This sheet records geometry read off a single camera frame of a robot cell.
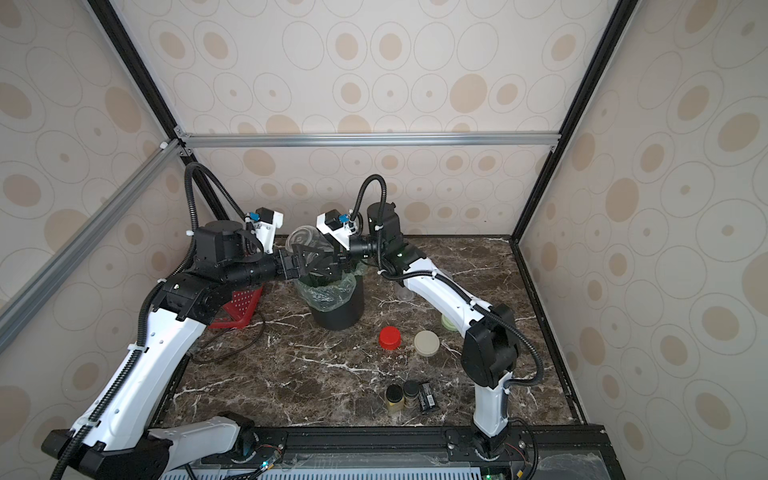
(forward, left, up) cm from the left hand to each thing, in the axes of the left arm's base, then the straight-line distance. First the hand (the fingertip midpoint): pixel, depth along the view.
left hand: (319, 253), depth 64 cm
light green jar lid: (+3, -34, -37) cm, 50 cm away
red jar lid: (-1, -16, -38) cm, 41 cm away
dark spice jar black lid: (-20, -21, -28) cm, 40 cm away
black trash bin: (+6, -1, -38) cm, 38 cm away
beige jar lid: (-4, -27, -37) cm, 46 cm away
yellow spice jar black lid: (-20, -17, -30) cm, 40 cm away
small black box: (-19, -26, -37) cm, 49 cm away
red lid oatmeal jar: (+15, -20, -38) cm, 45 cm away
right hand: (+5, +1, -3) cm, 6 cm away
